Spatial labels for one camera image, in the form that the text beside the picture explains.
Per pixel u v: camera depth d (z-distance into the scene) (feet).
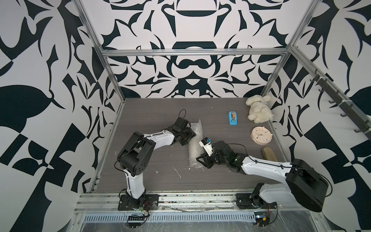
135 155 1.63
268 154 2.90
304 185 1.40
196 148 2.84
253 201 2.19
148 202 2.40
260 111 3.30
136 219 2.39
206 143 2.44
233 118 3.44
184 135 2.67
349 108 1.79
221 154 2.18
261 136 3.16
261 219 2.32
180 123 2.50
